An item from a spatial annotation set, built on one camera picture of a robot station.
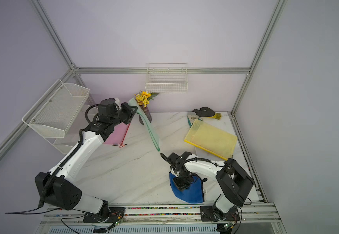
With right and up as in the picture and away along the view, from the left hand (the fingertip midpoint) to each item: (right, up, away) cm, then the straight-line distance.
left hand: (138, 107), depth 76 cm
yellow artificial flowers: (-2, +9, +19) cm, 21 cm away
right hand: (+24, -46, +4) cm, 52 cm away
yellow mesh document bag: (+52, -22, +27) cm, 63 cm away
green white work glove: (+33, -3, +38) cm, 51 cm away
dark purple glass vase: (0, -1, +14) cm, 14 cm away
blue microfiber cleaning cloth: (+30, -47, +1) cm, 56 cm away
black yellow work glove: (+46, +2, +45) cm, 64 cm away
